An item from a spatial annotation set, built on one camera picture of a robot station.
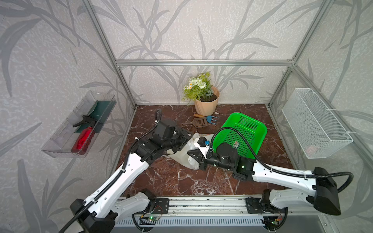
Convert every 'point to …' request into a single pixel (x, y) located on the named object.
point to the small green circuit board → (152, 218)
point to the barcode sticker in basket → (235, 144)
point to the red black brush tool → (84, 137)
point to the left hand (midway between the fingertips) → (193, 137)
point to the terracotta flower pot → (207, 108)
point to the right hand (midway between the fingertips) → (188, 152)
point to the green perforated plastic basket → (254, 132)
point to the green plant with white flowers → (198, 88)
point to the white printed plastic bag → (182, 156)
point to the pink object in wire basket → (310, 150)
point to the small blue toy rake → (209, 119)
